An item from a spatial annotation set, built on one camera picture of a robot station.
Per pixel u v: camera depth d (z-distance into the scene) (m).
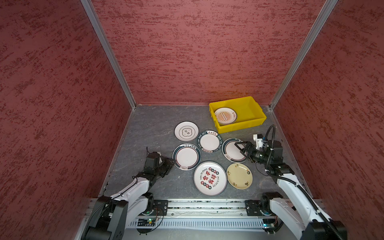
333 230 0.38
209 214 0.73
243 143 0.74
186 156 0.93
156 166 0.72
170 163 0.81
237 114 1.13
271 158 0.62
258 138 0.76
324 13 0.73
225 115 1.11
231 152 0.90
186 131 1.04
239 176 0.84
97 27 0.77
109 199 0.45
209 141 1.01
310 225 0.40
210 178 0.84
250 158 0.72
